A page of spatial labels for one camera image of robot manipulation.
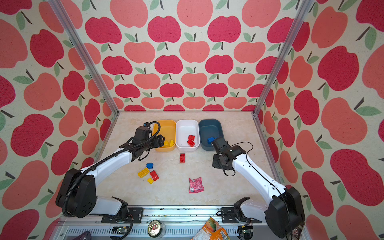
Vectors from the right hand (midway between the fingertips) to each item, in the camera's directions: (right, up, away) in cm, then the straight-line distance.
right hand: (221, 163), depth 82 cm
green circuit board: (-52, -30, -10) cm, 60 cm away
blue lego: (-3, +11, +19) cm, 22 cm away
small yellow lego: (-41, -11, +4) cm, 43 cm away
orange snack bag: (-7, -28, -13) cm, 32 cm away
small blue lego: (-43, -4, +11) cm, 45 cm away
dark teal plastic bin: (-5, +19, +26) cm, 32 cm away
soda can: (-32, -22, -20) cm, 44 cm away
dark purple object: (-64, -29, -16) cm, 72 cm away
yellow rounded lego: (-30, +9, +17) cm, 36 cm away
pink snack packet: (-14, -13, 0) cm, 19 cm away
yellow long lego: (-45, -7, +5) cm, 46 cm away
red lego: (-17, +9, +19) cm, 27 cm away
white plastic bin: (-19, +13, +23) cm, 33 cm away
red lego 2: (-39, -9, +5) cm, 40 cm away
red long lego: (-23, 0, +11) cm, 25 cm away
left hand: (-34, +13, +7) cm, 37 cm away
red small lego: (-17, +13, +23) cm, 31 cm away
